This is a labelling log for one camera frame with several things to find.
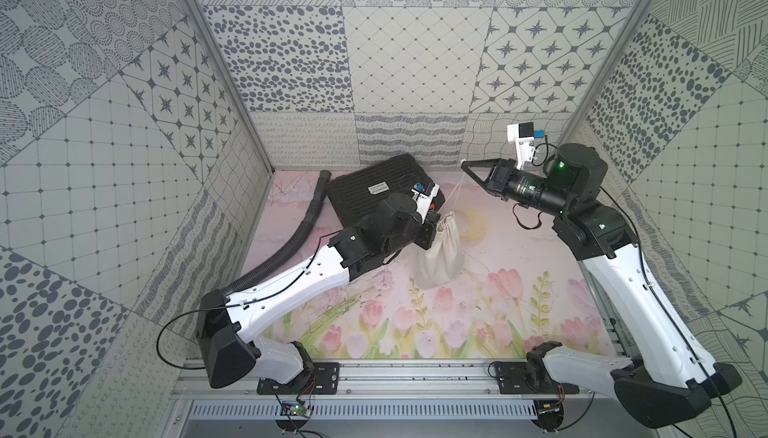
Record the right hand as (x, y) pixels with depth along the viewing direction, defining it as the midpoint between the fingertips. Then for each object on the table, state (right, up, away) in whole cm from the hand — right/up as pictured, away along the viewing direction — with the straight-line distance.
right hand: (461, 169), depth 58 cm
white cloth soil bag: (0, -23, +18) cm, 29 cm away
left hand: (-4, -8, +10) cm, 13 cm away
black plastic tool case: (-29, -5, +46) cm, 55 cm away
